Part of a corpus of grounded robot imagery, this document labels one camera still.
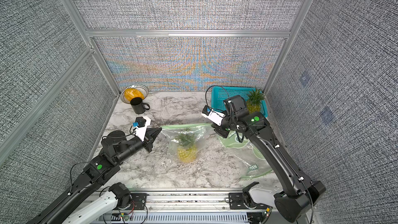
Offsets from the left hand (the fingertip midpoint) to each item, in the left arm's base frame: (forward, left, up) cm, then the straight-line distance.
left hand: (162, 127), depth 67 cm
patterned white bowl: (+54, +27, -28) cm, 66 cm away
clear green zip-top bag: (-4, -42, -27) cm, 50 cm away
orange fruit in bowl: (+43, +31, -22) cm, 57 cm away
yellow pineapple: (-5, -10, -13) cm, 17 cm away
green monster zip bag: (-1, -4, -2) cm, 5 cm away
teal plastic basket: (+42, -33, -24) cm, 58 cm away
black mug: (+32, +24, -25) cm, 47 cm away
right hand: (+4, -24, -1) cm, 25 cm away
